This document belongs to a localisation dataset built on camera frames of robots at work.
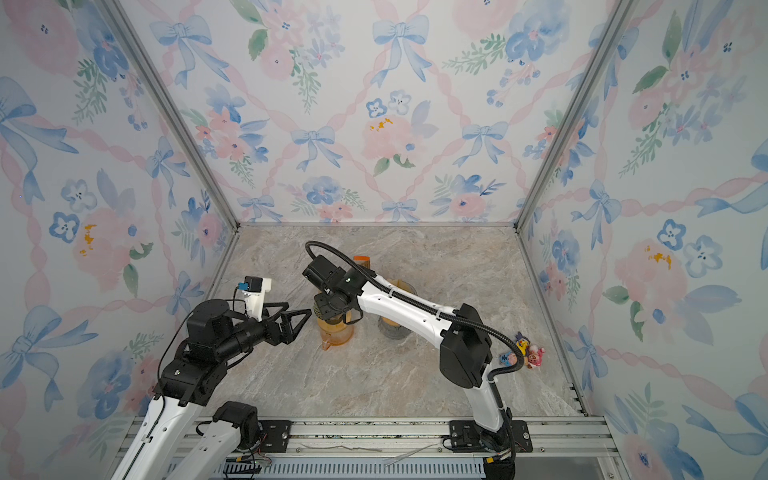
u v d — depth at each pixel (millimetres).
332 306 681
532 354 856
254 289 597
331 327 821
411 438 750
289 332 613
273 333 609
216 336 525
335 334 821
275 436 745
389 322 541
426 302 516
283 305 719
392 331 876
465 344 469
